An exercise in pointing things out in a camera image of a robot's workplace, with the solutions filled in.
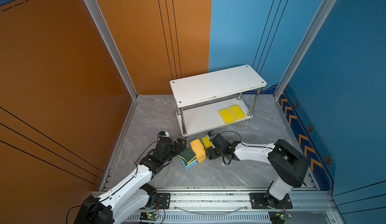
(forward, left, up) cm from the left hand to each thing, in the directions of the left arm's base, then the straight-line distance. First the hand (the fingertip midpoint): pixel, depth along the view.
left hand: (182, 143), depth 84 cm
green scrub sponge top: (-6, -3, -2) cm, 7 cm away
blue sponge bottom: (-10, -4, -7) cm, 13 cm away
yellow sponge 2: (+26, -35, -3) cm, 44 cm away
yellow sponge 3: (+21, -27, -2) cm, 35 cm away
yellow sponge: (+2, -14, -3) cm, 14 cm away
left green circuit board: (-33, +15, -11) cm, 37 cm away
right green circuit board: (-32, -47, -10) cm, 58 cm away
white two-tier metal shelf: (+12, -15, +24) cm, 30 cm away
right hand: (0, -16, -10) cm, 19 cm away
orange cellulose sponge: (-2, -9, -3) cm, 10 cm away
